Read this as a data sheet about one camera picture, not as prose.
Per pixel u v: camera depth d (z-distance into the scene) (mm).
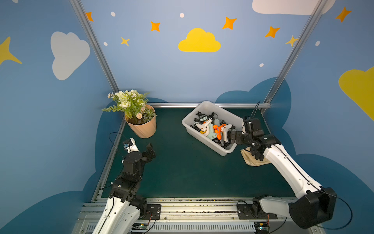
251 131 614
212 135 957
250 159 934
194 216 734
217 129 977
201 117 1068
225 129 979
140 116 931
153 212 740
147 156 653
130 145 604
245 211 744
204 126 1013
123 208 483
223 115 1054
